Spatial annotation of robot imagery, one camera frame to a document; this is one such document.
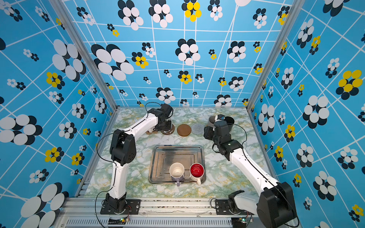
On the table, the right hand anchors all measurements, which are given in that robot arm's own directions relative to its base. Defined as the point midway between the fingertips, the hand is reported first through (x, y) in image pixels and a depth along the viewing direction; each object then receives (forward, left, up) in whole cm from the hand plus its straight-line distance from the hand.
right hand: (208, 128), depth 83 cm
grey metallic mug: (+14, -4, -8) cm, 16 cm away
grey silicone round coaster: (+14, +5, -18) cm, 23 cm away
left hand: (+9, +27, -11) cm, 30 cm away
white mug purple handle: (-19, +19, -18) cm, 32 cm away
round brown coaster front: (+10, +27, -17) cm, 33 cm away
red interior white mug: (-19, +7, -17) cm, 27 cm away
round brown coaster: (+13, +16, -18) cm, 27 cm away
